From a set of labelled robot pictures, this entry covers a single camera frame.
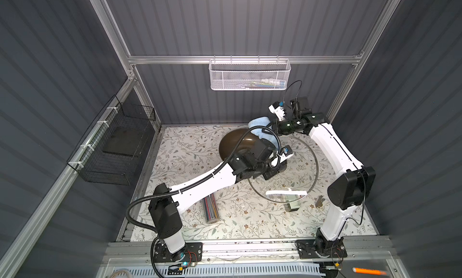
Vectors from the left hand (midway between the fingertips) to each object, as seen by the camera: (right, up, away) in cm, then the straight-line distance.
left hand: (281, 165), depth 71 cm
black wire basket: (-70, +4, +1) cm, 71 cm away
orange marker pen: (+34, -41, -1) cm, 54 cm away
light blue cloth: (-5, +18, +8) cm, 21 cm away
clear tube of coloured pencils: (-29, -21, +10) cm, 38 cm away
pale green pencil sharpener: (+8, -20, +12) cm, 24 cm away
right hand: (-4, +15, +9) cm, 18 cm away
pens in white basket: (-3, +40, +22) cm, 46 cm away
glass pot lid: (+16, -10, +25) cm, 31 cm away
